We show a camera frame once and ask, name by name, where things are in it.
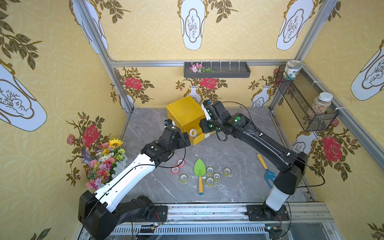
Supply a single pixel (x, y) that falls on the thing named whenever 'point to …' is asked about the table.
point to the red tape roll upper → (181, 164)
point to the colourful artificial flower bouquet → (99, 170)
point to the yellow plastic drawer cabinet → (186, 114)
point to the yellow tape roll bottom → (210, 181)
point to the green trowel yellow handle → (200, 170)
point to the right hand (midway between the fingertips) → (206, 120)
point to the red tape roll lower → (175, 169)
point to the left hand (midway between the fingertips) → (176, 136)
